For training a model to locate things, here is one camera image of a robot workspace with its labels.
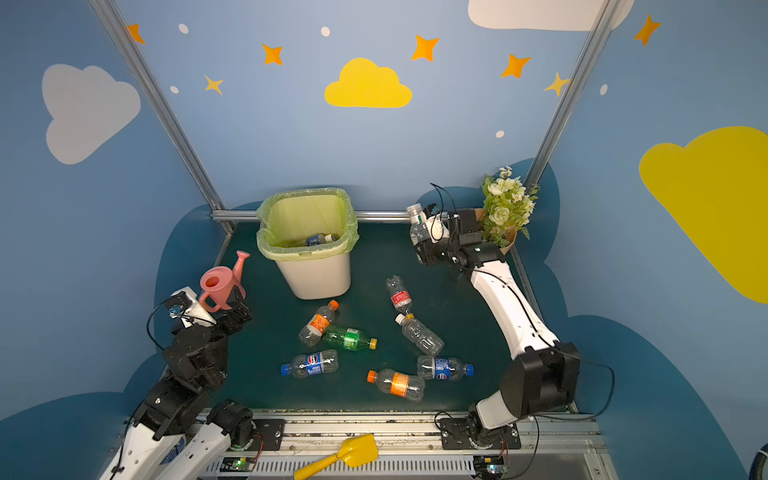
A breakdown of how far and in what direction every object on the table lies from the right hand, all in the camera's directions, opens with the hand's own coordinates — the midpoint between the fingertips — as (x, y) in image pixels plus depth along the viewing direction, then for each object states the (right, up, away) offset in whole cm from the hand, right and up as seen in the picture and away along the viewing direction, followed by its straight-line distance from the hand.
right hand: (427, 240), depth 82 cm
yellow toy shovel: (-19, -52, -11) cm, 56 cm away
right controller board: (+14, -56, -11) cm, 59 cm away
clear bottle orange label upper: (-35, -28, +8) cm, 46 cm away
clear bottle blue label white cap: (-34, +1, +16) cm, 37 cm away
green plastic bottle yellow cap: (-22, -29, +4) cm, 36 cm away
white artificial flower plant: (+25, +11, +6) cm, 28 cm away
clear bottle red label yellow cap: (-7, -18, +13) cm, 23 cm away
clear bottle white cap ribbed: (-1, -28, +4) cm, 29 cm away
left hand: (-49, -13, -15) cm, 53 cm away
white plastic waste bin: (-32, -11, +11) cm, 36 cm away
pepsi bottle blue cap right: (+1, -36, +2) cm, 36 cm away
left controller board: (-48, -55, -11) cm, 73 cm away
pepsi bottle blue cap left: (-32, -34, -2) cm, 47 cm away
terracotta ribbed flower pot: (+30, +3, +14) cm, 33 cm away
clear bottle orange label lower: (-8, -38, -4) cm, 40 cm away
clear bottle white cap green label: (-3, +4, -4) cm, 6 cm away
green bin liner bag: (-44, +8, +13) cm, 47 cm away
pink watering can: (-62, -13, +7) cm, 63 cm away
